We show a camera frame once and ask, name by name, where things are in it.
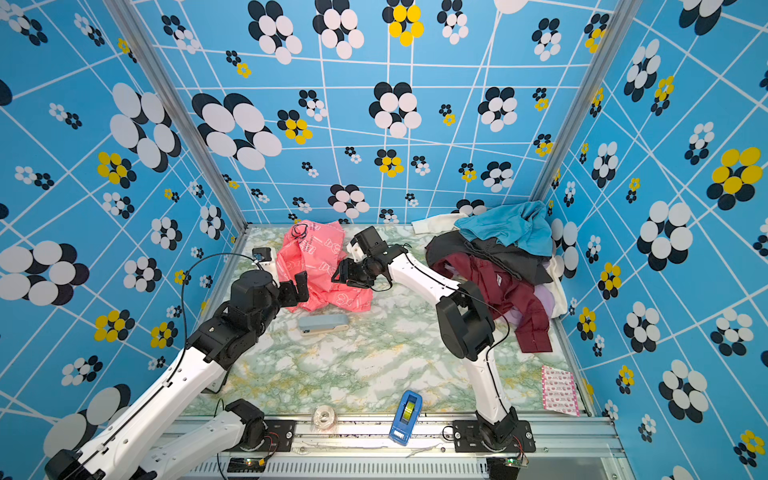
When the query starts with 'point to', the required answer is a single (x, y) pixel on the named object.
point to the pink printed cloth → (315, 249)
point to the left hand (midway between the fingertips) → (291, 273)
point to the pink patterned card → (560, 393)
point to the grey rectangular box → (311, 322)
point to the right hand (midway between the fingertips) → (341, 280)
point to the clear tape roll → (324, 417)
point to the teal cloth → (525, 226)
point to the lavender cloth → (515, 316)
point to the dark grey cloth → (517, 262)
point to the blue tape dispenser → (407, 418)
